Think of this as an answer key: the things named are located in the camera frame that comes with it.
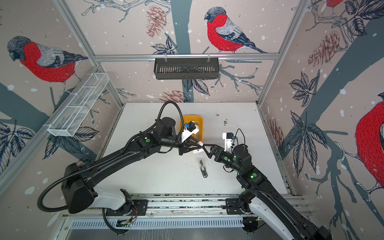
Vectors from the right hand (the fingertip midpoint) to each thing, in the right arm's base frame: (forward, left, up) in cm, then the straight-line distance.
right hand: (204, 149), depth 71 cm
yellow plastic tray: (+33, +4, -18) cm, 37 cm away
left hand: (-1, +2, +5) cm, 6 cm away
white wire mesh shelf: (+9, +67, +12) cm, 68 cm away
